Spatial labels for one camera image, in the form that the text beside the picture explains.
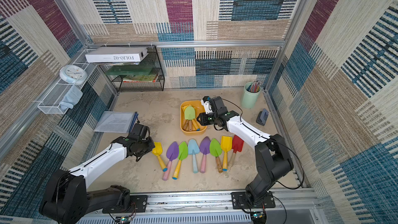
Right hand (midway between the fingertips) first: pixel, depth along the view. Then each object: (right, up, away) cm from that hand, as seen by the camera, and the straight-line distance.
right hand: (199, 116), depth 88 cm
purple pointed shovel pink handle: (-15, -21, +1) cm, 26 cm away
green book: (-43, +28, +7) cm, 52 cm away
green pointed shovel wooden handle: (+10, -19, +3) cm, 22 cm away
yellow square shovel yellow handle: (+16, -17, +4) cm, 24 cm away
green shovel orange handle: (-9, -21, +1) cm, 23 cm away
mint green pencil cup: (+33, +10, +16) cm, 39 cm away
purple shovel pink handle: (+3, -18, +4) cm, 19 cm away
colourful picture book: (-38, +23, +12) cm, 46 cm away
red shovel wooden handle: (+22, -17, +3) cm, 28 cm away
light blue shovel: (-3, -19, +3) cm, 19 cm away
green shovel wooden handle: (-6, 0, +14) cm, 15 cm away
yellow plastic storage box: (-10, +8, +17) cm, 21 cm away
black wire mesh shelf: (-30, +37, +14) cm, 50 cm away
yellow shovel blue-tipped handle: (-23, -19, +1) cm, 30 cm away
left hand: (-25, -16, 0) cm, 30 cm away
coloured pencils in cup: (+35, +18, +12) cm, 41 cm away
